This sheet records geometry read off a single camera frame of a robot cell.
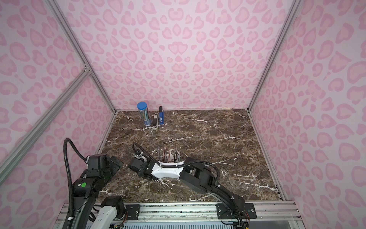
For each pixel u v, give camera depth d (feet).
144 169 2.20
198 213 2.45
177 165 1.77
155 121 3.53
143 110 3.19
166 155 3.09
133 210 2.41
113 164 2.23
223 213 2.38
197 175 1.81
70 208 1.43
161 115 3.70
